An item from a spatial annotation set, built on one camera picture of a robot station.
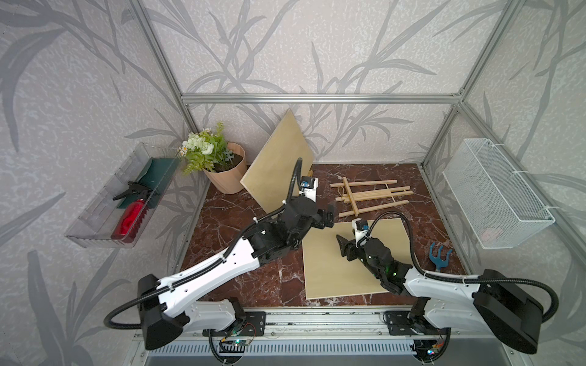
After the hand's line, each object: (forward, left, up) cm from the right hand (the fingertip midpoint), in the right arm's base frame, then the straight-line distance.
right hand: (344, 233), depth 84 cm
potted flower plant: (+32, +51, +5) cm, 60 cm away
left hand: (0, +8, +20) cm, 22 cm away
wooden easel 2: (+25, -15, -10) cm, 31 cm away
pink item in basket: (-6, -45, +10) cm, 47 cm away
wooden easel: (+36, +12, -6) cm, 38 cm away
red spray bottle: (-8, +60, +26) cm, 65 cm away
